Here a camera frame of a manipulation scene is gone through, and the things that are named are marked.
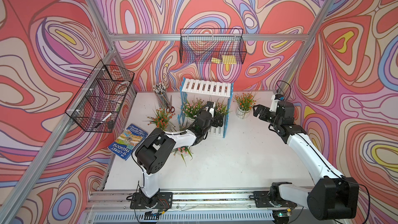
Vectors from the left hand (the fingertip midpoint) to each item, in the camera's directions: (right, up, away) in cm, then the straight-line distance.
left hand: (219, 113), depth 90 cm
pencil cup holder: (-37, +14, +7) cm, 40 cm away
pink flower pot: (-19, -19, -13) cm, 30 cm away
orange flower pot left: (-34, -3, -1) cm, 34 cm away
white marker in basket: (-58, -3, -17) cm, 60 cm away
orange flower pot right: (+16, +7, +3) cm, 18 cm away
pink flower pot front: (-17, +2, -1) cm, 17 cm away
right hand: (+22, +1, -6) cm, 23 cm away
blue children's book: (-55, -19, -2) cm, 58 cm away
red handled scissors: (-32, +2, +20) cm, 38 cm away
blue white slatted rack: (-8, +14, -5) cm, 17 cm away
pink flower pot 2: (+1, +3, 0) cm, 3 cm away
